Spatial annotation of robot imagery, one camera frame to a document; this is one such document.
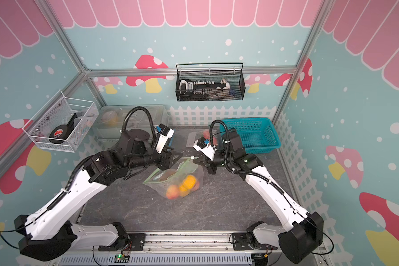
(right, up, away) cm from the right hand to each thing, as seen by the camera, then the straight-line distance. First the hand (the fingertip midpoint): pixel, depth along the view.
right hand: (195, 160), depth 70 cm
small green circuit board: (-34, -44, +4) cm, 56 cm away
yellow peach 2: (-7, -16, +13) cm, 22 cm away
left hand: (-7, +3, -7) cm, 10 cm away
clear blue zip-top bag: (-4, +12, +36) cm, 38 cm away
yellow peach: (-4, -11, +9) cm, 15 cm away
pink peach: (+5, +13, +36) cm, 38 cm away
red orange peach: (-11, -16, +7) cm, 21 cm away
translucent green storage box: (-50, +21, +25) cm, 60 cm away
